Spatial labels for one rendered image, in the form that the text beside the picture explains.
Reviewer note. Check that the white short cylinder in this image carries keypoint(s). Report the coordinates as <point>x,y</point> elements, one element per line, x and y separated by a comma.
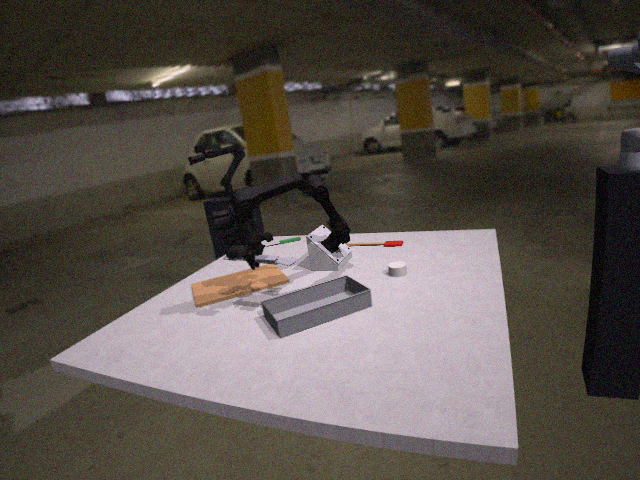
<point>397,269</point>

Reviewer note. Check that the wooden board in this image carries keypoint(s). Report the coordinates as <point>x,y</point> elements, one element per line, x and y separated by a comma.
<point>222,288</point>

